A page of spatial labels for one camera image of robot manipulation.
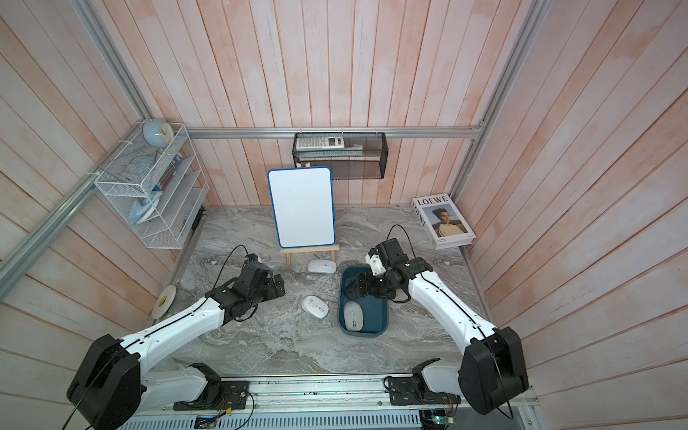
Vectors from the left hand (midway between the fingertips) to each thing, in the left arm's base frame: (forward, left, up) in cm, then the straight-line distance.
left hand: (272, 288), depth 87 cm
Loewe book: (+33, -66, -3) cm, 74 cm away
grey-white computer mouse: (-8, -27, -4) cm, 28 cm away
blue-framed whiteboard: (+22, -10, +17) cm, 30 cm away
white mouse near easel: (+12, -16, -5) cm, 21 cm away
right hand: (-2, -29, +4) cm, 30 cm away
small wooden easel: (+16, -3, -1) cm, 17 cm away
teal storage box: (-5, -35, -6) cm, 35 cm away
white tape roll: (-1, +40, -9) cm, 41 cm away
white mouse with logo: (-4, -14, -5) cm, 16 cm away
